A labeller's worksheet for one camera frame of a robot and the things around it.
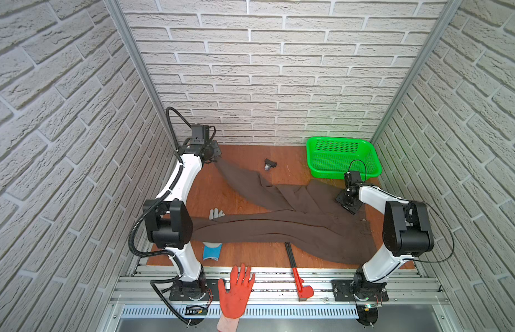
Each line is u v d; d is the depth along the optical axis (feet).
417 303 2.42
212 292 2.38
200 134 2.19
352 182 2.54
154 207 1.49
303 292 2.38
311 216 2.95
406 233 1.58
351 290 2.41
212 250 2.71
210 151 2.56
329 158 3.49
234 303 2.29
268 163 3.64
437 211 1.62
